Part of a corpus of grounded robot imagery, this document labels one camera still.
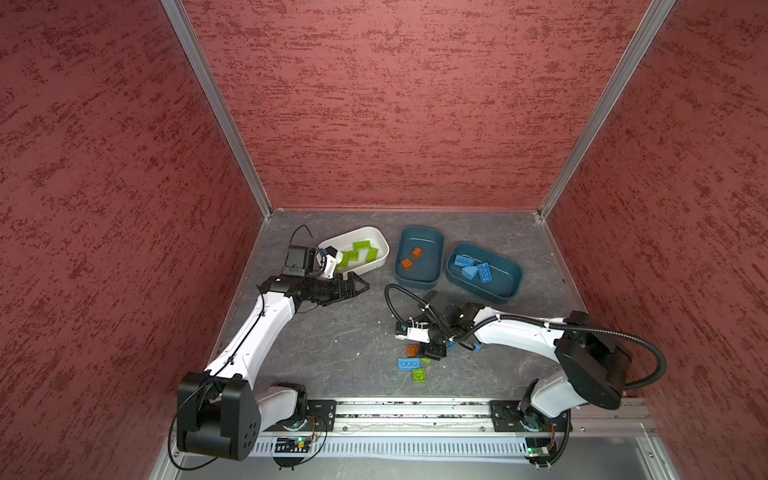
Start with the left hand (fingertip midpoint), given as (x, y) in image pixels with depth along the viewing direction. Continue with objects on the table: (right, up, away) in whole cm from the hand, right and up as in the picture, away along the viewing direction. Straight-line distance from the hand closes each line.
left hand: (357, 295), depth 80 cm
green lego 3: (-7, +8, +26) cm, 28 cm away
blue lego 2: (+42, +4, +20) cm, 47 cm away
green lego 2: (+2, +9, +27) cm, 29 cm away
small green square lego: (-4, +10, +24) cm, 26 cm away
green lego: (-2, +13, +30) cm, 33 cm away
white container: (-8, +14, +27) cm, 32 cm away
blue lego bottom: (+14, -20, +3) cm, 25 cm away
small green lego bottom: (+17, -23, +2) cm, 29 cm away
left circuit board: (-13, -34, -9) cm, 38 cm away
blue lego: (+35, +8, +24) cm, 43 cm away
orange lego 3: (+15, -17, +4) cm, 23 cm away
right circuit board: (+46, -36, -9) cm, 58 cm away
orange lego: (+19, +10, +25) cm, 32 cm away
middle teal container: (+22, +5, +24) cm, 33 cm away
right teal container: (+49, +4, +22) cm, 54 cm away
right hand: (+18, -16, +4) cm, 24 cm away
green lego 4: (+19, -18, +1) cm, 27 cm away
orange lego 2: (+15, +7, +24) cm, 29 cm away
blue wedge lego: (+36, +4, +21) cm, 42 cm away
